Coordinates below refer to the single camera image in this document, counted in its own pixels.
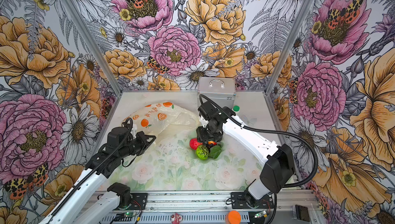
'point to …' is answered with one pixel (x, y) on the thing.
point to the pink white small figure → (176, 218)
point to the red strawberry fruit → (194, 143)
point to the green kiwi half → (202, 152)
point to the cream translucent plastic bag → (163, 119)
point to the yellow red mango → (210, 142)
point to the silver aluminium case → (221, 90)
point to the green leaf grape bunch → (214, 151)
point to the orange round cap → (233, 217)
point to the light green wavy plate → (209, 159)
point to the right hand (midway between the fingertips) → (204, 144)
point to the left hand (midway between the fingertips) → (156, 141)
